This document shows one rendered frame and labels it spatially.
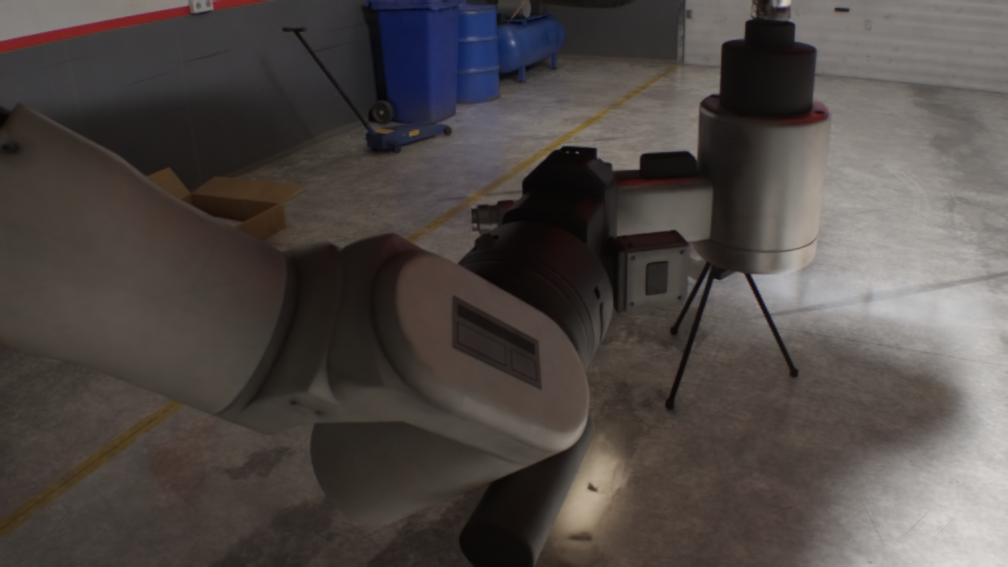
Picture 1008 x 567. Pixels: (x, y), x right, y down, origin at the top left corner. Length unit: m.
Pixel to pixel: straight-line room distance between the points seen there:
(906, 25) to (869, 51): 0.49
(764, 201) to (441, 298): 0.30
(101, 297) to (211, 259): 0.04
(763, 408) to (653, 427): 0.39
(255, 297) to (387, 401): 0.06
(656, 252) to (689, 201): 0.09
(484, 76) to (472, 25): 0.49
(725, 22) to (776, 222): 8.71
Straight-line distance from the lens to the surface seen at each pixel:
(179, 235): 0.25
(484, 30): 7.05
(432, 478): 0.31
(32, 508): 2.56
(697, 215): 0.54
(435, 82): 6.26
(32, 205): 0.23
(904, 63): 9.16
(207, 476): 2.42
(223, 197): 4.54
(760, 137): 0.51
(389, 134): 5.53
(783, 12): 0.53
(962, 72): 9.23
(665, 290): 0.47
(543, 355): 0.30
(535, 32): 8.23
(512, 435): 0.28
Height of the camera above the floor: 1.42
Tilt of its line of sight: 25 degrees down
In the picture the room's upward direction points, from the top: 2 degrees counter-clockwise
